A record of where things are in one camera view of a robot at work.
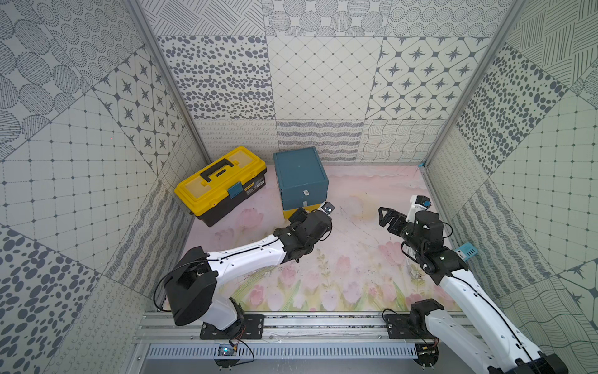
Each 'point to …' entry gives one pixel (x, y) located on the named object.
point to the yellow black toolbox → (209, 195)
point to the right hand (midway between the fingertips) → (390, 215)
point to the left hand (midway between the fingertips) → (309, 212)
